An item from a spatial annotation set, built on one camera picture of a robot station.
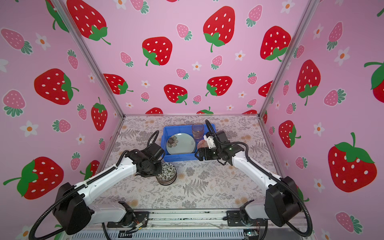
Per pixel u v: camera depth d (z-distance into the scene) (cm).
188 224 73
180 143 100
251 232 71
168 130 104
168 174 84
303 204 36
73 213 40
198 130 95
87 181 44
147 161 59
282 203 41
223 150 63
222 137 64
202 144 99
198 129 95
